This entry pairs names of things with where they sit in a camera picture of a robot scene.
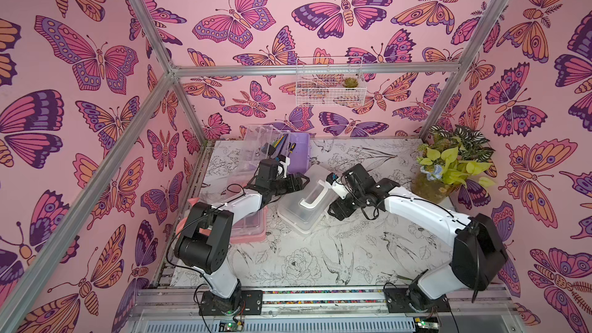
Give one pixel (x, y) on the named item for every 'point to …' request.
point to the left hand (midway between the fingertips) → (306, 180)
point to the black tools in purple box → (280, 146)
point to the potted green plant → (451, 159)
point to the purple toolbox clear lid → (260, 142)
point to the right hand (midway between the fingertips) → (337, 202)
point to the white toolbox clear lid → (307, 202)
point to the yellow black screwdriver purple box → (293, 146)
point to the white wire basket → (330, 82)
